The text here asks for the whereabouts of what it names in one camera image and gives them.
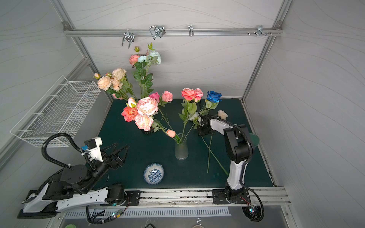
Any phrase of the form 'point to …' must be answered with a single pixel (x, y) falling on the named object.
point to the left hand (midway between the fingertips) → (120, 147)
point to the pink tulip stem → (172, 134)
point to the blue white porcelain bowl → (153, 173)
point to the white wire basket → (62, 109)
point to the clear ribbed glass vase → (181, 151)
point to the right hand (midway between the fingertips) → (201, 131)
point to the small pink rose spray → (223, 115)
